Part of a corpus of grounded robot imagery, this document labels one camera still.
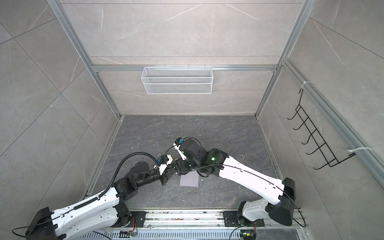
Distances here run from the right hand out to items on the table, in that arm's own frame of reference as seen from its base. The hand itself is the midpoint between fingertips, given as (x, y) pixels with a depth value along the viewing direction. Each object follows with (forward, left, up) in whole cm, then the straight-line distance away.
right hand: (179, 162), depth 70 cm
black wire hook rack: (+8, -63, +9) cm, 64 cm away
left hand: (+1, +1, -3) cm, 3 cm away
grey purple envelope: (0, -5, -23) cm, 24 cm away
